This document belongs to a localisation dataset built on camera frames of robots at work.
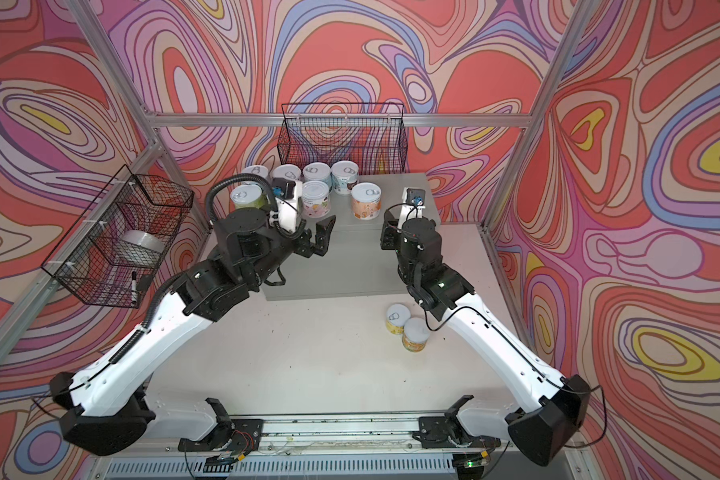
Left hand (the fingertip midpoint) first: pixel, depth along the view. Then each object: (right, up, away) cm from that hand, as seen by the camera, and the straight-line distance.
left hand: (317, 209), depth 59 cm
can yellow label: (+19, -28, +29) cm, 45 cm away
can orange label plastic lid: (+24, -32, +25) cm, 48 cm away
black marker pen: (-47, -17, +13) cm, 51 cm away
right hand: (+18, 0, +10) cm, 21 cm away
